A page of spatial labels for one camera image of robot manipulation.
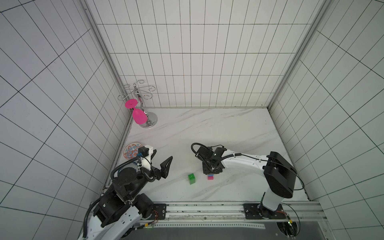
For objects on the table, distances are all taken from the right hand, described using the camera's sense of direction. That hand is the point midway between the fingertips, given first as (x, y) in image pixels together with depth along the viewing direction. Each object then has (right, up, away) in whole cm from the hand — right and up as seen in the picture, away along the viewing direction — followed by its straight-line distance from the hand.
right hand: (206, 167), depth 86 cm
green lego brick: (-9, -3, -9) cm, 13 cm away
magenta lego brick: (+2, -5, -3) cm, 6 cm away
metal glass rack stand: (-40, +28, +25) cm, 54 cm away
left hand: (-22, +12, -21) cm, 32 cm away
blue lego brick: (+2, -3, -4) cm, 5 cm away
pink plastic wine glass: (-42, +31, +7) cm, 53 cm away
